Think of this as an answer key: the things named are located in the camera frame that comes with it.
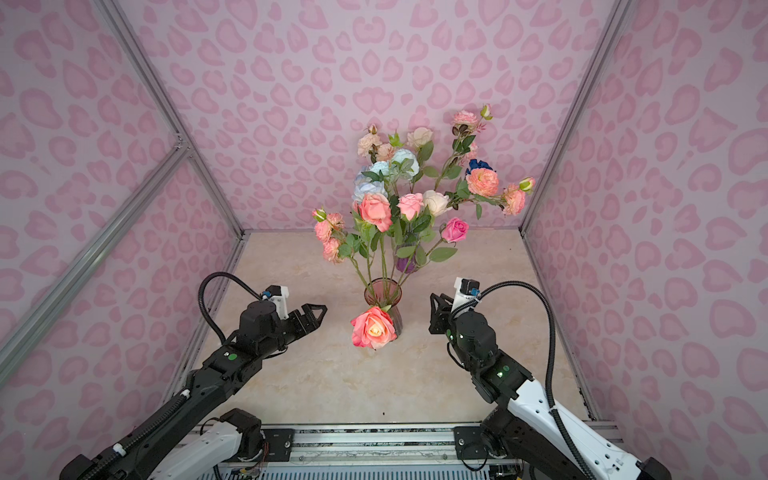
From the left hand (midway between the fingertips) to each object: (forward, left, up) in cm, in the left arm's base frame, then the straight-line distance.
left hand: (319, 308), depth 79 cm
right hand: (-1, -29, +8) cm, 30 cm away
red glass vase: (+2, -17, +3) cm, 18 cm away
